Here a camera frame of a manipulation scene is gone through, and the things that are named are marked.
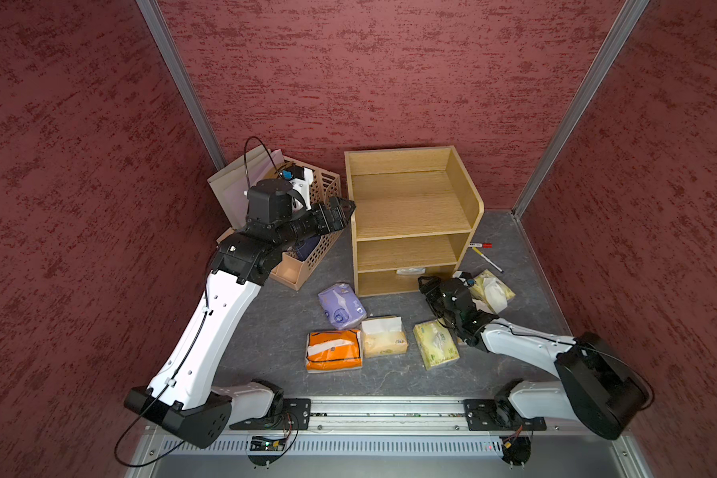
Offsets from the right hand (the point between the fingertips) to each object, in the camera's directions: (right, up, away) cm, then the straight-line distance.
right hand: (417, 288), depth 89 cm
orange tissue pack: (-24, -15, -11) cm, 31 cm away
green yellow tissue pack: (+3, -14, -9) cm, 17 cm away
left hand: (-22, +20, -25) cm, 39 cm away
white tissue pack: (-23, -5, -2) cm, 24 cm away
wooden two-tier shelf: (-3, +24, -11) cm, 26 cm away
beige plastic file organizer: (-43, +4, +14) cm, 46 cm away
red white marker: (+28, +13, +21) cm, 37 cm away
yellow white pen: (+29, +7, +17) cm, 35 cm away
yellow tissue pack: (+23, -1, +1) cm, 23 cm away
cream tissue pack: (-11, -13, -6) cm, 18 cm away
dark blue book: (-37, +12, +13) cm, 41 cm away
